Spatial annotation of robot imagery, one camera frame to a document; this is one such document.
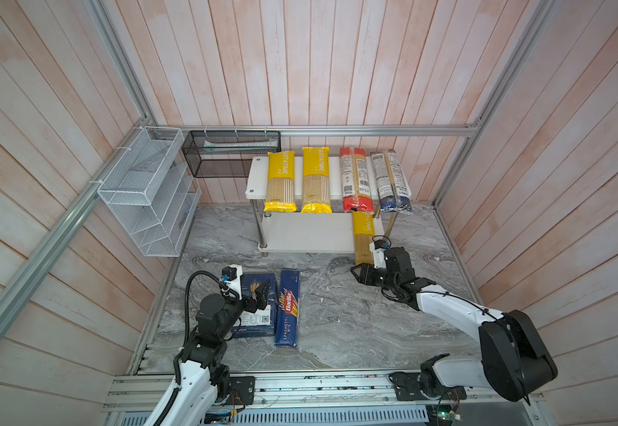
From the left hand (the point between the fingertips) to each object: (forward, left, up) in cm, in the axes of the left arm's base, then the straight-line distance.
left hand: (257, 281), depth 80 cm
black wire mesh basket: (+52, +16, +10) cm, 55 cm away
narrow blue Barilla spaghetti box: (-10, -9, -11) cm, 18 cm away
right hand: (+8, -32, -6) cm, 34 cm away
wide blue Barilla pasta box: (-10, -2, -8) cm, 13 cm away
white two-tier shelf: (+25, -16, -7) cm, 31 cm away
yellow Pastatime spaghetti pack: (+25, -38, -7) cm, 46 cm away
